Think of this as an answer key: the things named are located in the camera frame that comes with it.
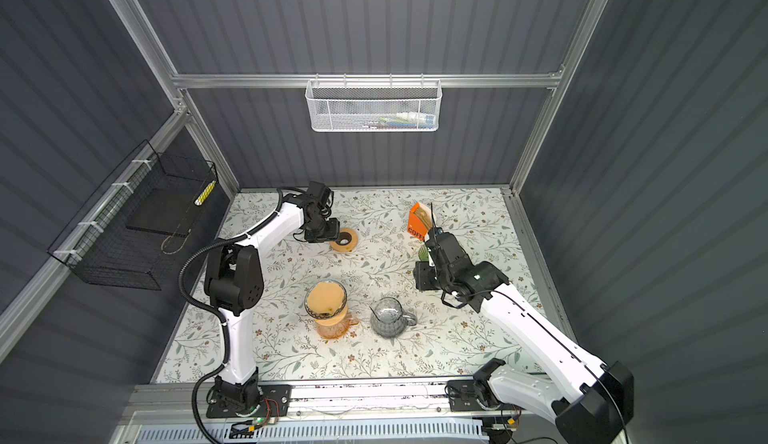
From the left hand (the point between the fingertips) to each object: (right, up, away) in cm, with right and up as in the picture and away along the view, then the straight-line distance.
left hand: (333, 237), depth 98 cm
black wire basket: (-45, 0, -32) cm, 56 cm away
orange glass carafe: (+3, -26, -13) cm, 29 cm away
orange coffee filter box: (+28, +6, +2) cm, 29 cm away
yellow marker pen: (-33, +13, -16) cm, 39 cm away
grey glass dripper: (+4, -19, -25) cm, 31 cm away
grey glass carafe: (+18, -23, -11) cm, 31 cm away
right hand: (+28, -8, -20) cm, 35 cm away
